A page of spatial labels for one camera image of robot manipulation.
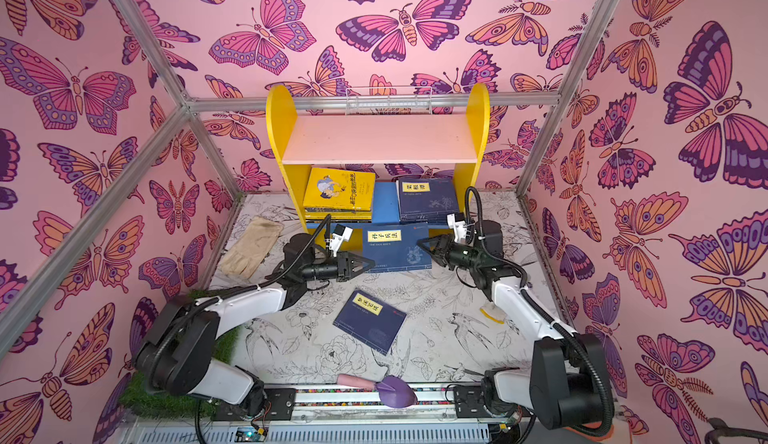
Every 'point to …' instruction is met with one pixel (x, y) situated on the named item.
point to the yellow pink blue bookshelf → (378, 170)
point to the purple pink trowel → (393, 391)
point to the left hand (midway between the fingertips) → (374, 264)
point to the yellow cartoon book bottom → (336, 189)
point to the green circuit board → (248, 434)
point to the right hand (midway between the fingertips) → (420, 241)
